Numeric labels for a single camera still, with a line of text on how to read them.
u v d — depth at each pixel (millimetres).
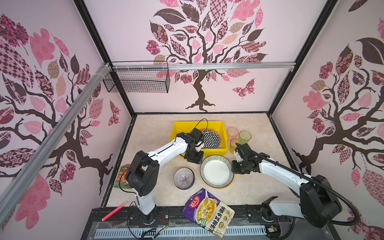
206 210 741
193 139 647
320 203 412
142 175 461
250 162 630
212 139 1033
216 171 914
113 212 748
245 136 957
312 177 450
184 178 824
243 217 742
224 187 800
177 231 697
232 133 1027
